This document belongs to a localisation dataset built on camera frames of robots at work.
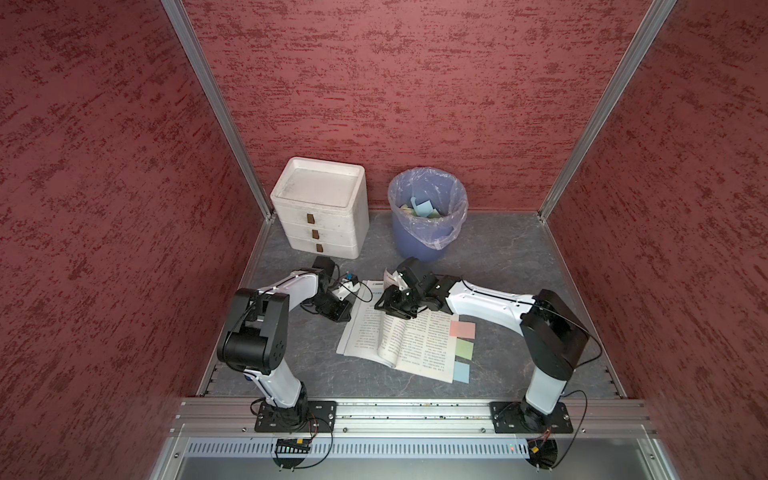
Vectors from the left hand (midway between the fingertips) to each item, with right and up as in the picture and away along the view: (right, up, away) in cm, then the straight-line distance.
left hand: (345, 322), depth 90 cm
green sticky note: (+36, -6, -5) cm, 37 cm away
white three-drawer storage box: (-7, +36, -1) cm, 37 cm away
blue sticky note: (+34, -12, -9) cm, 37 cm away
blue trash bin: (+20, +24, -1) cm, 31 cm away
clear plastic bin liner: (+33, +41, +7) cm, 53 cm away
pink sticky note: (+36, -2, -2) cm, 36 cm away
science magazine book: (+24, -5, -4) cm, 25 cm away
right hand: (+11, +4, -7) cm, 13 cm away
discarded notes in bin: (+26, +36, +14) cm, 47 cm away
